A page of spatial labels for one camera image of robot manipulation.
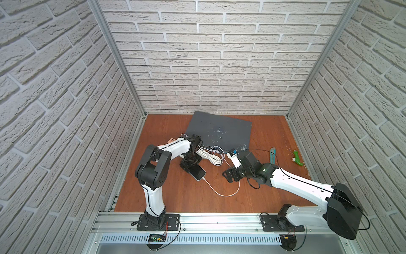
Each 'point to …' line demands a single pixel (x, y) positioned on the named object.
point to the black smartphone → (196, 172)
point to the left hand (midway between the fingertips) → (195, 162)
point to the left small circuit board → (157, 237)
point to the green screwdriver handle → (297, 160)
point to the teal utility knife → (272, 155)
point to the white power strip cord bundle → (215, 154)
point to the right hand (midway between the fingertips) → (226, 172)
